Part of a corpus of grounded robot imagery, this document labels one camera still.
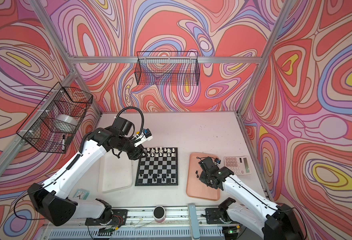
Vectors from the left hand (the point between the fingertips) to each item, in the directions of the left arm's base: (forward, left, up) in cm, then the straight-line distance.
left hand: (145, 150), depth 74 cm
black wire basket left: (+8, +42, +13) cm, 45 cm away
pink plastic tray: (-12, -26, -22) cm, 36 cm away
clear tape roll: (+12, +40, +11) cm, 43 cm away
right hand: (-9, -32, -19) cm, 38 cm away
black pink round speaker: (-25, -7, -16) cm, 31 cm away
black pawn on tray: (-3, -28, -21) cm, 35 cm away
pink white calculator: (0, -54, -18) cm, 57 cm away
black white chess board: (-1, -6, -19) cm, 20 cm away
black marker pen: (+2, +40, +4) cm, 40 cm away
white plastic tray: (-3, +22, -22) cm, 31 cm away
